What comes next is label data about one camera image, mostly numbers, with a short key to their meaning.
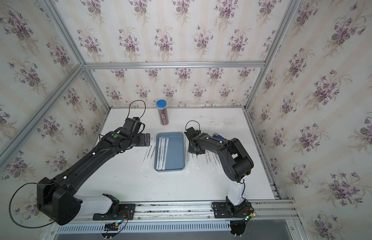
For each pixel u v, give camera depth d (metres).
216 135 0.99
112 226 0.72
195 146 0.71
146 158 0.92
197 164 0.90
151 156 0.93
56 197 0.38
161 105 0.98
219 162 0.53
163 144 0.98
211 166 0.88
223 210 0.73
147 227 0.76
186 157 0.93
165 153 0.93
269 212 0.73
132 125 0.61
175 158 0.93
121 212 0.73
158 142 0.98
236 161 0.49
